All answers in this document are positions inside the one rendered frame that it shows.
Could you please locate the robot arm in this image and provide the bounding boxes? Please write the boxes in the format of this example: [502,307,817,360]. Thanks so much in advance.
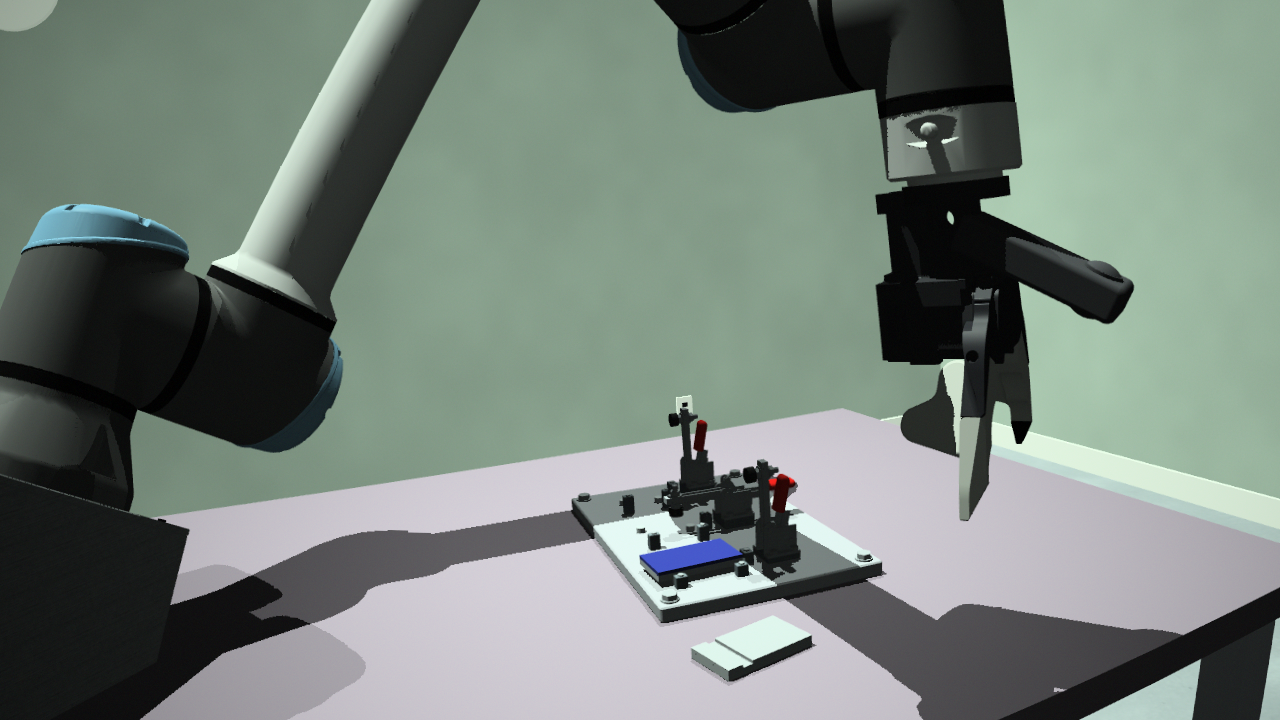
[0,0,1134,512]

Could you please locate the blue flat blank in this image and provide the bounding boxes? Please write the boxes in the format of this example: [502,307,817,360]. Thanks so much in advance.
[639,538,742,582]

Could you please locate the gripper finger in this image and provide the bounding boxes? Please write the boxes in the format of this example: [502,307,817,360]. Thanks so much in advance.
[995,311,1032,445]
[900,304,998,521]

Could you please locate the toggle clamp with red handle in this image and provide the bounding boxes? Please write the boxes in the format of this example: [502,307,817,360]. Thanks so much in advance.
[663,475,759,530]

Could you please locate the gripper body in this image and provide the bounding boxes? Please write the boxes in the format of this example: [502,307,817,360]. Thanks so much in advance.
[876,176,1021,365]

